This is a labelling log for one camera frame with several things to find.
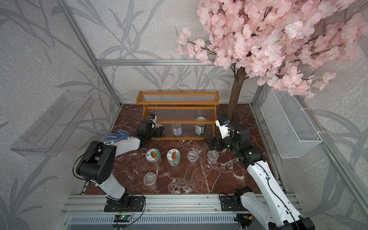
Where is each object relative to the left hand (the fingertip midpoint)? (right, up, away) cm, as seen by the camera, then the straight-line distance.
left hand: (159, 126), depth 97 cm
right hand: (+33, -3, -22) cm, 40 cm away
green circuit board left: (-12, -44, -26) cm, 52 cm away
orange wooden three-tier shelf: (+17, +8, +19) cm, 27 cm away
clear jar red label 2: (+35, -17, -12) cm, 41 cm away
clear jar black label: (-1, -27, -20) cm, 33 cm away
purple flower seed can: (+12, -2, -3) cm, 13 cm away
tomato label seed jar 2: (+12, -16, -14) cm, 24 cm away
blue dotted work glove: (-34, -7, +4) cm, 35 cm away
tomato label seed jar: (0, -16, -14) cm, 22 cm away
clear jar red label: (+23, -17, -12) cm, 31 cm away
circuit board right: (+48, -44, -27) cm, 71 cm away
